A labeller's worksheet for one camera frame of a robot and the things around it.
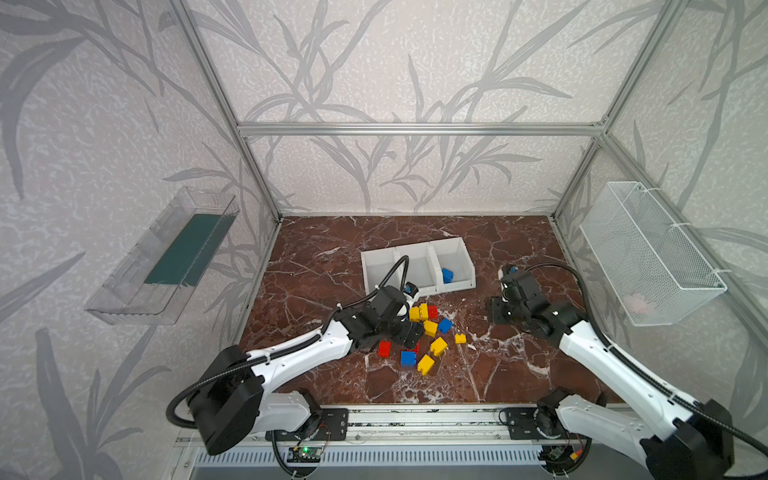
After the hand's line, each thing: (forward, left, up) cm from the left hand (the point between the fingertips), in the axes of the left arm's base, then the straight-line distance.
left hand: (417, 317), depth 81 cm
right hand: (+5, -21, +3) cm, 22 cm away
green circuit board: (-30, +27, -11) cm, 42 cm away
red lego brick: (-5, +9, -10) cm, 15 cm away
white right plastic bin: (+23, -13, -8) cm, 28 cm away
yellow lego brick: (-10, -3, -9) cm, 13 cm away
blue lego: (+19, -11, -8) cm, 23 cm away
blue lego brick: (-8, +2, -9) cm, 12 cm away
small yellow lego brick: (-2, -13, -10) cm, 17 cm away
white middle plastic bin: (+25, -3, -13) cm, 28 cm away
